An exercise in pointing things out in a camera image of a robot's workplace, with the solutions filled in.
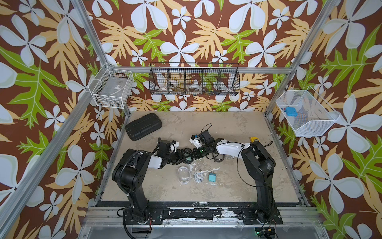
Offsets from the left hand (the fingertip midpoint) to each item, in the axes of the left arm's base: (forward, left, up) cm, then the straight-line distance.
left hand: (189, 154), depth 93 cm
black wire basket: (+41, -3, +28) cm, 50 cm away
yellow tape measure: (+13, -45, -1) cm, 46 cm away
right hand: (+1, 0, -2) cm, 2 cm away
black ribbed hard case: (+25, +30, +2) cm, 39 cm away
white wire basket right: (+13, -67, +24) cm, 72 cm away
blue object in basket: (+17, -59, +23) cm, 66 cm away
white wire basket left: (+28, +46, +30) cm, 62 cm away
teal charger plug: (-13, -14, -2) cm, 19 cm away
